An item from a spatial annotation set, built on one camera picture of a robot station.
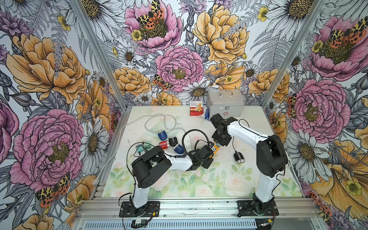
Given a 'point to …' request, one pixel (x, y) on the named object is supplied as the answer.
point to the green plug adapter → (147, 145)
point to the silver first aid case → (228, 102)
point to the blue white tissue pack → (205, 115)
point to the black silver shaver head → (173, 141)
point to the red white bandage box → (196, 109)
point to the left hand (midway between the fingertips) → (204, 158)
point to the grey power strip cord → (171, 128)
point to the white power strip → (187, 143)
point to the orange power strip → (214, 148)
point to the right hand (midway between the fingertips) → (217, 144)
